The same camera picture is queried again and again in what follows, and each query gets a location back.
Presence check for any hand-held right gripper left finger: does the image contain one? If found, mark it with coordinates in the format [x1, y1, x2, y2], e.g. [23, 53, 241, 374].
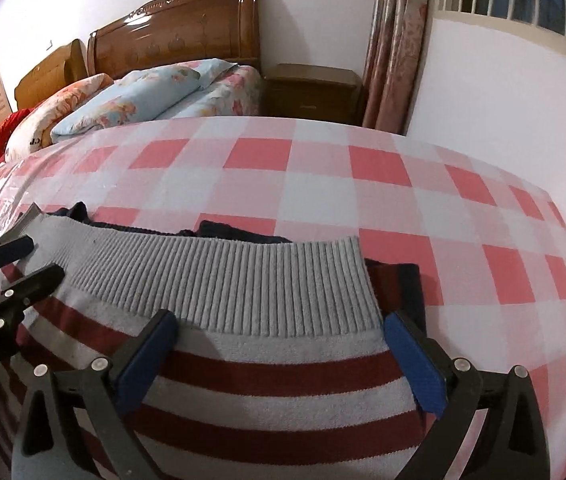
[12, 309, 180, 480]

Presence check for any large carved wooden headboard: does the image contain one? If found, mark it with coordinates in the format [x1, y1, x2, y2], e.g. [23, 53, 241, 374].
[87, 0, 264, 81]

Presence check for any small wooden headboard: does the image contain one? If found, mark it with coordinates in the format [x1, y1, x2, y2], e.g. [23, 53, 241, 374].
[14, 39, 89, 111]

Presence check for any light blue floral pillow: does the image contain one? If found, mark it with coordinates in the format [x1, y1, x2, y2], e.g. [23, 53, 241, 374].
[50, 58, 239, 144]

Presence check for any pink checkered bed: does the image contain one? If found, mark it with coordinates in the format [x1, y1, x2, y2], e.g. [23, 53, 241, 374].
[0, 117, 566, 480]

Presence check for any wooden nightstand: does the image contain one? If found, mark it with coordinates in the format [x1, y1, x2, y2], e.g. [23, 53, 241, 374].
[263, 63, 364, 126]

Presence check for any red grey striped sweater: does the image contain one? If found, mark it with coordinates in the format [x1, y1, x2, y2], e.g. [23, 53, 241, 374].
[0, 201, 426, 480]

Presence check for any orange floral pillow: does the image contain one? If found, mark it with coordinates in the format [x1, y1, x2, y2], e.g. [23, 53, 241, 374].
[4, 73, 114, 162]

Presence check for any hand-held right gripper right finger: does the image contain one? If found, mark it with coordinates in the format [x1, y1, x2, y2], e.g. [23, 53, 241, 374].
[383, 310, 550, 480]

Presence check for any pink floral curtain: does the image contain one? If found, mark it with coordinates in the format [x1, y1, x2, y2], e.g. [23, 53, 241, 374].
[362, 0, 434, 136]

